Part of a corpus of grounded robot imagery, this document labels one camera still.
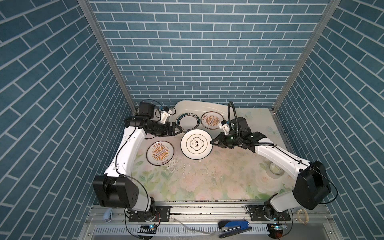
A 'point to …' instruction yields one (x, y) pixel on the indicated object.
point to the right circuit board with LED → (275, 230)
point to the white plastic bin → (197, 114)
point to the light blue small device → (107, 215)
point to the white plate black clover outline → (195, 144)
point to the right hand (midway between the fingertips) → (209, 140)
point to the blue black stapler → (229, 227)
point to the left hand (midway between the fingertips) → (177, 130)
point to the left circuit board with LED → (147, 232)
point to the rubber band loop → (303, 216)
